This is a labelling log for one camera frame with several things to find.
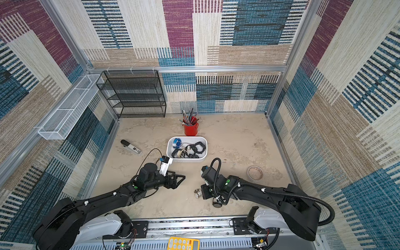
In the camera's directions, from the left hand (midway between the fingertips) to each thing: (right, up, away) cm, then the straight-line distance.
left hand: (181, 175), depth 82 cm
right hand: (+13, -9, 0) cm, 16 cm away
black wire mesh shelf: (-37, +49, +28) cm, 67 cm away
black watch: (+6, +13, +17) cm, 22 cm away
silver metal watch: (+9, -9, -1) cm, 12 cm away
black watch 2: (+6, +8, +12) cm, 16 cm away
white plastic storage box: (+2, +12, +17) cm, 21 cm away
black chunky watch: (-5, +9, +13) cm, 16 cm away
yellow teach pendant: (0, -26, -13) cm, 29 cm away
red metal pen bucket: (+4, +23, +27) cm, 35 cm away
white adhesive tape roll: (+42, -1, +10) cm, 43 cm away
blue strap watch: (-5, +16, +15) cm, 22 cm away
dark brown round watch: (+18, -13, -3) cm, 22 cm away
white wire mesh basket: (-53, +30, -8) cm, 61 cm away
